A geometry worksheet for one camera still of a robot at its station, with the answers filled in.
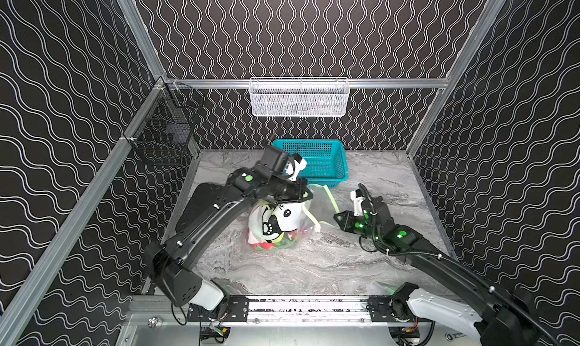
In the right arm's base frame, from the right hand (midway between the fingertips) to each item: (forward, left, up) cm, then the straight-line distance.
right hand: (335, 215), depth 79 cm
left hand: (-3, +6, +14) cm, 16 cm away
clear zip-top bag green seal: (-7, +7, +6) cm, 11 cm away
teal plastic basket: (+39, -2, -16) cm, 42 cm away
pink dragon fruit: (-8, +27, -9) cm, 29 cm away
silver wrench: (-33, -34, -17) cm, 50 cm away
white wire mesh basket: (+53, +14, +14) cm, 57 cm away
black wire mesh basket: (+40, +72, +9) cm, 83 cm away
